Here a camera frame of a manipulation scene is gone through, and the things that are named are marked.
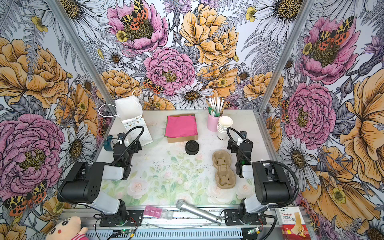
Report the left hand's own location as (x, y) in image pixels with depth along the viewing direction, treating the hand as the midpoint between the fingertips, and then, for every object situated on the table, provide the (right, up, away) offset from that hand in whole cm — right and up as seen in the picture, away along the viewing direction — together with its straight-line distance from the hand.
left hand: (131, 142), depth 93 cm
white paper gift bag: (-2, +20, +4) cm, 20 cm away
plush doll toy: (-15, -34, -27) cm, 46 cm away
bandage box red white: (+84, -35, -23) cm, 94 cm away
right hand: (+66, +1, +1) cm, 66 cm away
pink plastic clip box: (+19, -32, -19) cm, 42 cm away
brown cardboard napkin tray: (+32, +1, +8) cm, 33 cm away
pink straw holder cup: (+51, +12, +9) cm, 53 cm away
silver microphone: (+33, -29, -19) cm, 48 cm away
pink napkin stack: (+29, +10, +15) cm, 34 cm away
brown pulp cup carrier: (+56, -19, -9) cm, 60 cm away
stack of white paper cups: (+58, +12, +1) cm, 59 cm away
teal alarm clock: (-14, -1, 0) cm, 14 cm away
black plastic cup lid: (+37, -4, +2) cm, 38 cm away
